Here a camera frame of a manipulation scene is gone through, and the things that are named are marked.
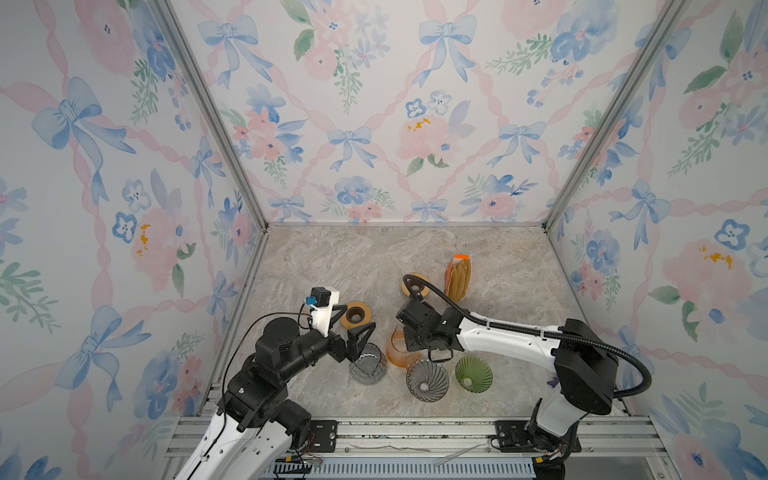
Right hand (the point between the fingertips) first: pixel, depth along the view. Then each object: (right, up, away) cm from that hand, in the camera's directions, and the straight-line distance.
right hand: (410, 335), depth 85 cm
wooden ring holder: (-16, +4, +10) cm, 19 cm away
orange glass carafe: (-3, -3, -6) cm, 7 cm away
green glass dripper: (+17, -9, -5) cm, 20 cm away
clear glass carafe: (-11, -9, +1) cm, 15 cm away
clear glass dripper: (+4, -11, -5) cm, 13 cm away
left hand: (-12, +10, -21) cm, 26 cm away
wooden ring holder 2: (+6, +11, +13) cm, 19 cm away
